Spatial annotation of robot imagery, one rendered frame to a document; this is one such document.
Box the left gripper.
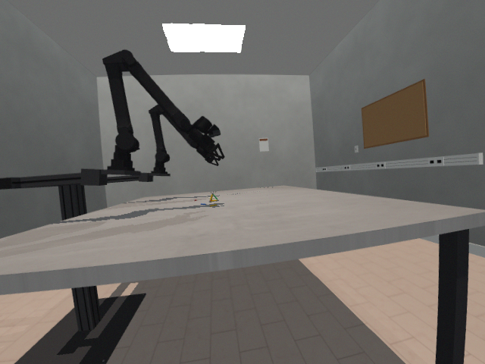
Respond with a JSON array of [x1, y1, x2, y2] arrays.
[[202, 153, 218, 166]]

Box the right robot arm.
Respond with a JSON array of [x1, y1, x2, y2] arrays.
[[102, 49, 221, 171]]

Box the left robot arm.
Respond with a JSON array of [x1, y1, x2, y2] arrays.
[[149, 105, 203, 174]]

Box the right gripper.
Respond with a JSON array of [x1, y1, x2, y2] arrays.
[[196, 135, 224, 161]]

